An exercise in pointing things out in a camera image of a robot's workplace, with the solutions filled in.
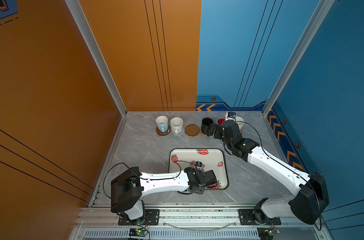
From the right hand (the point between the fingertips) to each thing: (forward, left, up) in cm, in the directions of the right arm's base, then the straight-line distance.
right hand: (216, 126), depth 81 cm
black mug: (+12, +4, -10) cm, 16 cm away
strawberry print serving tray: (-7, +1, -24) cm, 25 cm away
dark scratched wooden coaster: (+12, +33, -21) cm, 41 cm away
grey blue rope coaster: (+13, +20, -21) cm, 32 cm away
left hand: (-26, +10, -19) cm, 33 cm away
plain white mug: (+19, -22, -16) cm, 33 cm away
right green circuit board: (-45, -22, -26) cm, 57 cm away
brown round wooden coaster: (+16, +13, -22) cm, 30 cm away
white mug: (+13, +23, -14) cm, 30 cm away
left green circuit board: (-45, +40, -25) cm, 65 cm away
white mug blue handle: (+17, +34, -15) cm, 41 cm away
